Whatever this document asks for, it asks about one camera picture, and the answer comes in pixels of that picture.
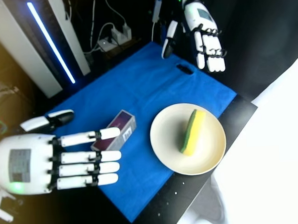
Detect purple and grey box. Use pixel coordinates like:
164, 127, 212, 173
88, 109, 138, 153

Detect blue cloth bag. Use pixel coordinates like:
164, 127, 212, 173
40, 37, 245, 224

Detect wide white panel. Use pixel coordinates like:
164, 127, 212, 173
0, 0, 64, 101

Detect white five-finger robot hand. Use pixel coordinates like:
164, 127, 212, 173
159, 0, 228, 76
0, 107, 124, 197

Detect white power adapter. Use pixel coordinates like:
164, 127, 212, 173
97, 37, 117, 53

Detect narrow white panel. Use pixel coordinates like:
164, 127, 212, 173
47, 0, 91, 78

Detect cream round plate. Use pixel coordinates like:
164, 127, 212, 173
148, 101, 229, 178

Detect white power strip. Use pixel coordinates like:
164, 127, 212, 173
110, 22, 133, 44

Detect yellow and green sponge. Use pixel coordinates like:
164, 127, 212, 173
177, 108, 209, 157

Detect blue-white LED light strip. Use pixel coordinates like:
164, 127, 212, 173
27, 0, 76, 87

